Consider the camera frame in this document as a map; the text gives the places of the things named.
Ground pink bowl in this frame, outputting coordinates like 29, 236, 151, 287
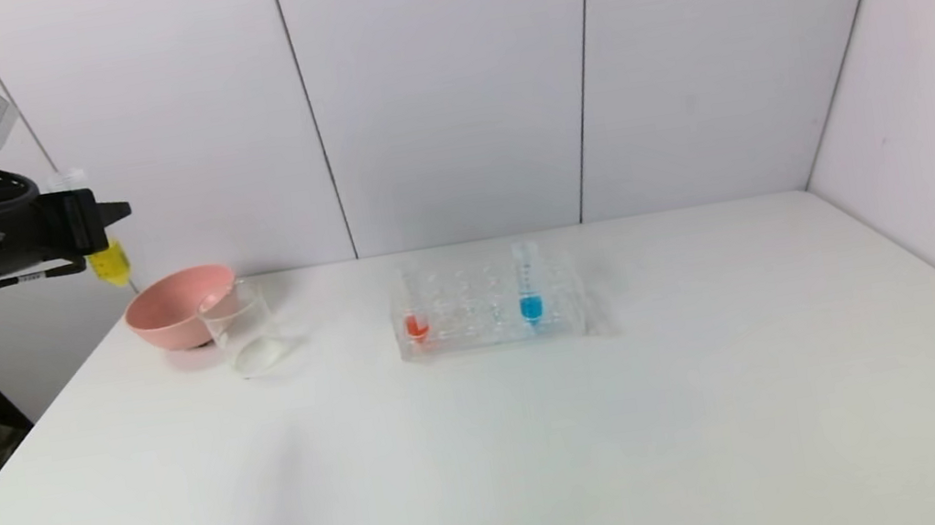
120, 261, 248, 360

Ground test tube with red pigment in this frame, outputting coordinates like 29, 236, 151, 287
396, 260, 435, 347

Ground test tube with yellow pigment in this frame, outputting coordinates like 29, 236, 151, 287
46, 161, 137, 297

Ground clear glass beaker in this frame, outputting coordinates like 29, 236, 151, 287
196, 275, 298, 386

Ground clear acrylic test tube rack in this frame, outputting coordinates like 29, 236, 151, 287
385, 246, 593, 366

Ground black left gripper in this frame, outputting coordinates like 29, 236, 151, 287
0, 181, 139, 281

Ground test tube with blue pigment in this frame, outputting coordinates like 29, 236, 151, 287
510, 240, 549, 330

